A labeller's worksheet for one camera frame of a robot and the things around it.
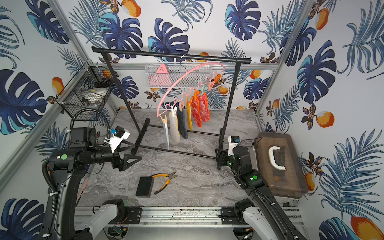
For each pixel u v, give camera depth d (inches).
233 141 25.6
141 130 42.0
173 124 31.0
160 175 34.1
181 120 31.4
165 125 28.6
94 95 31.4
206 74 36.4
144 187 32.5
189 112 30.6
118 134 20.7
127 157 20.8
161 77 35.5
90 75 36.0
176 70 39.5
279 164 27.6
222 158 26.2
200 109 33.1
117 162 21.2
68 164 16.1
